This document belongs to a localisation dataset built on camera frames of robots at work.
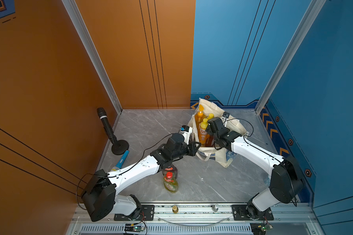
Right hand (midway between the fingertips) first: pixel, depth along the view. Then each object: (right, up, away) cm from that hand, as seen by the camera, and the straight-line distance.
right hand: (214, 126), depth 88 cm
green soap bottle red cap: (-25, -28, -16) cm, 41 cm away
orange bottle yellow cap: (-6, -7, +4) cm, 10 cm away
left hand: (-9, -9, -12) cm, 18 cm away
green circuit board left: (-45, -50, -16) cm, 69 cm away
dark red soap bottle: (-25, -21, -15) cm, 36 cm away
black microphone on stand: (-62, -14, +9) cm, 64 cm away
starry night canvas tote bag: (+3, -17, -7) cm, 19 cm away
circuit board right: (+21, -48, -18) cm, 55 cm away
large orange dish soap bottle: (-9, +5, +3) cm, 11 cm away
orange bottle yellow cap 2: (-3, +6, -2) cm, 7 cm away
